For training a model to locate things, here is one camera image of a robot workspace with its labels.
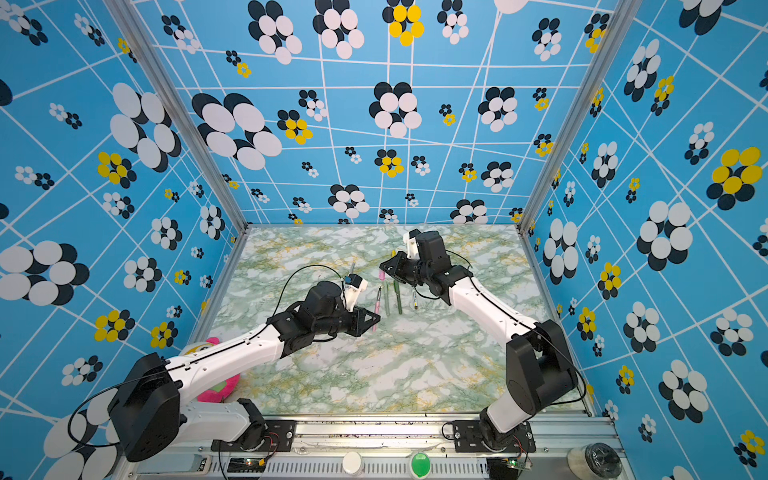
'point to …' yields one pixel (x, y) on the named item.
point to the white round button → (351, 462)
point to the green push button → (420, 464)
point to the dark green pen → (397, 291)
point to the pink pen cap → (382, 275)
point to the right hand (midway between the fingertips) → (382, 266)
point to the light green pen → (387, 303)
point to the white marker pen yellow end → (352, 266)
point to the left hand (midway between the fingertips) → (382, 318)
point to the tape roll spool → (594, 461)
